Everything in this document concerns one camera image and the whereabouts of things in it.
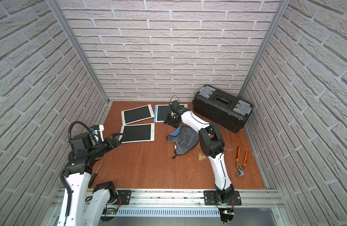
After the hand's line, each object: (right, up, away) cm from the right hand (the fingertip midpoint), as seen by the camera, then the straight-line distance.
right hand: (169, 121), depth 98 cm
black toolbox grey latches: (+36, +8, -4) cm, 37 cm away
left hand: (-25, -6, -25) cm, 35 cm away
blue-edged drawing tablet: (-8, +7, +17) cm, 20 cm away
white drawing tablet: (-30, +4, +13) cm, 33 cm away
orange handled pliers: (+44, -30, -16) cm, 56 cm away
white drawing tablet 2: (-23, -9, +3) cm, 25 cm away
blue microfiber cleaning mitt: (+11, -12, -5) cm, 17 cm away
